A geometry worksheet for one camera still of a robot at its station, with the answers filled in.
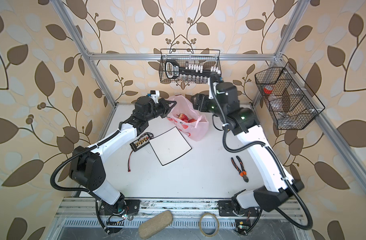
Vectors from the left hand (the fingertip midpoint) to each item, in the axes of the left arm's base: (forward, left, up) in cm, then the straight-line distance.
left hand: (178, 100), depth 75 cm
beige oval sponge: (-50, +8, -31) cm, 60 cm away
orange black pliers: (-24, -38, -33) cm, 56 cm away
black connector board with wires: (-6, +26, -33) cm, 43 cm away
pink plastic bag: (-6, -10, -19) cm, 22 cm away
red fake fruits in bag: (+15, -1, -31) cm, 34 cm away
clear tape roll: (-50, -13, -33) cm, 61 cm away
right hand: (-7, -11, +8) cm, 15 cm away
